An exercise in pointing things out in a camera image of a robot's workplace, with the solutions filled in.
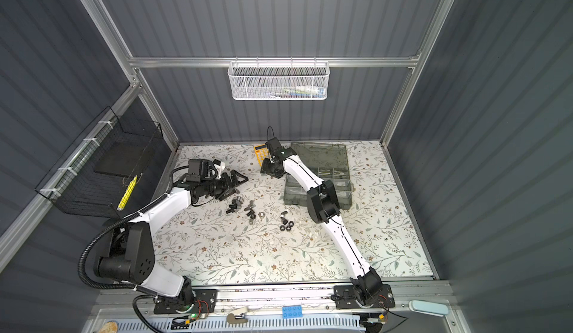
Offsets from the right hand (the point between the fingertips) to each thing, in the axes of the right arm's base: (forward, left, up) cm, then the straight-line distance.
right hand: (266, 173), depth 106 cm
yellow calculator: (+14, +3, 0) cm, 14 cm away
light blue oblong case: (-55, -56, +1) cm, 78 cm away
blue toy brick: (-56, -13, 0) cm, 57 cm away
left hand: (-14, +7, +12) cm, 20 cm away
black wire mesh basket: (-21, +51, +28) cm, 62 cm away
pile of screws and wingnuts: (-17, +12, 0) cm, 20 cm away
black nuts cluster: (-26, -11, -2) cm, 28 cm away
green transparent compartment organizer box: (+8, -31, -2) cm, 32 cm away
